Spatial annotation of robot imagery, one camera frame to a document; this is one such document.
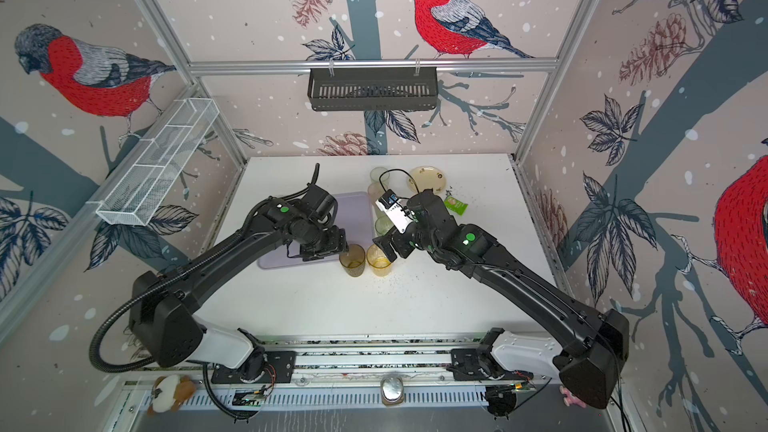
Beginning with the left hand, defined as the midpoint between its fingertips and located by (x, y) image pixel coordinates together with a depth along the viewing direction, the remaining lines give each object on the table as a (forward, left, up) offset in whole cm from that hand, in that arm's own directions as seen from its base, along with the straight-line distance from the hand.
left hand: (340, 252), depth 78 cm
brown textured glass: (+4, -2, -13) cm, 14 cm away
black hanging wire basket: (+59, -7, +12) cm, 60 cm away
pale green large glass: (+21, -9, -11) cm, 25 cm away
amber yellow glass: (+3, -10, -14) cm, 17 cm away
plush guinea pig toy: (-29, +39, -13) cm, 50 cm away
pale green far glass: (+36, -8, -9) cm, 38 cm away
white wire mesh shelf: (+18, +49, +15) cm, 54 cm away
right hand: (+2, -12, +8) cm, 15 cm away
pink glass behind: (+30, -8, -12) cm, 33 cm away
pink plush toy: (-31, -55, -14) cm, 65 cm away
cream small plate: (+39, -28, -14) cm, 50 cm away
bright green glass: (-3, -12, +18) cm, 22 cm away
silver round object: (-30, -14, -6) cm, 33 cm away
